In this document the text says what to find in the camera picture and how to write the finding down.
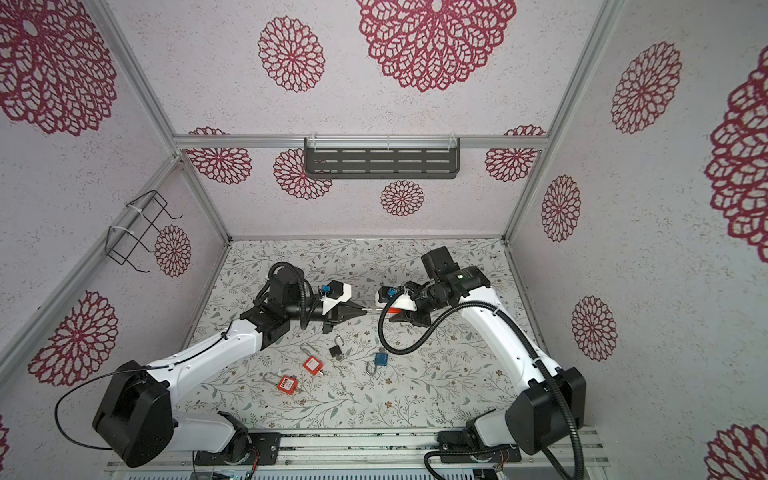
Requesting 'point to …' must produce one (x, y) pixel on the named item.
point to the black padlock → (336, 349)
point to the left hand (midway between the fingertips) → (363, 312)
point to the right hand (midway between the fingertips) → (395, 304)
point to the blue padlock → (379, 359)
